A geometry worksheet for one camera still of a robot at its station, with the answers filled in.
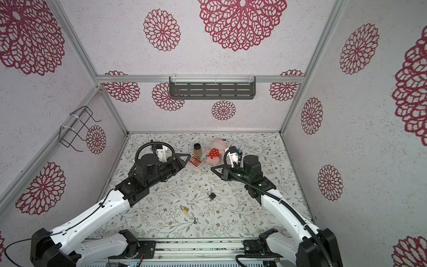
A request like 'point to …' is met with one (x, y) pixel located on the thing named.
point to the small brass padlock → (184, 209)
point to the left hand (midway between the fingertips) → (188, 160)
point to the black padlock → (212, 196)
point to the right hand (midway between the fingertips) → (212, 167)
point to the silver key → (194, 222)
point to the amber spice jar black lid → (197, 150)
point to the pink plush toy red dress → (217, 148)
